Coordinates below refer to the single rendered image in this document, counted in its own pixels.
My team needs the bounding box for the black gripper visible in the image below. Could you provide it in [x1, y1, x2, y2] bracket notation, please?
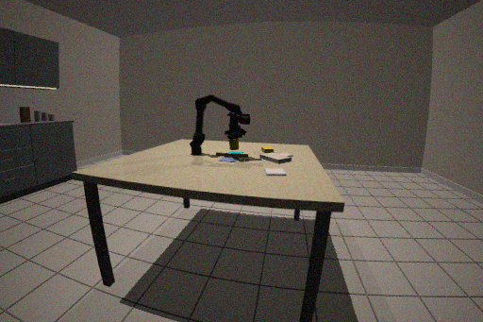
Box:
[225, 123, 242, 140]

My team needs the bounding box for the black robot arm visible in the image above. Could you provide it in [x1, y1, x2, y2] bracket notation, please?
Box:
[190, 95, 250, 155]

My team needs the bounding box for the yellow rectangular block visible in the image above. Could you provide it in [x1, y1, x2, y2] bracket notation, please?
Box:
[261, 146, 274, 153]

